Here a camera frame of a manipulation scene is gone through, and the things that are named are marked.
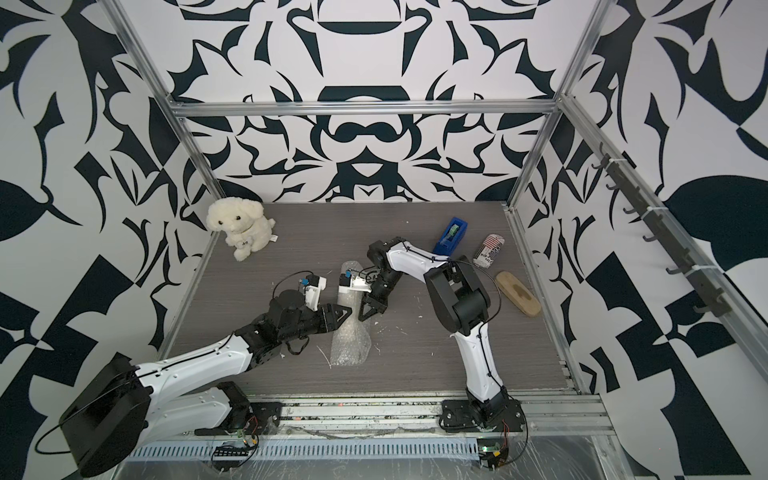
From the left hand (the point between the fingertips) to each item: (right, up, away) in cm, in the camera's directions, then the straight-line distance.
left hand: (348, 306), depth 81 cm
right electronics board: (+35, -33, -10) cm, 49 cm away
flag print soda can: (+45, +14, +22) cm, 52 cm away
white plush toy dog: (-34, +24, +13) cm, 43 cm away
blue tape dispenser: (+33, +18, +23) cm, 44 cm away
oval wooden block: (+51, +1, +11) cm, 52 cm away
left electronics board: (-28, -34, -8) cm, 45 cm away
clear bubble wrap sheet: (+1, -10, 0) cm, 10 cm away
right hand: (+3, -3, +8) cm, 9 cm away
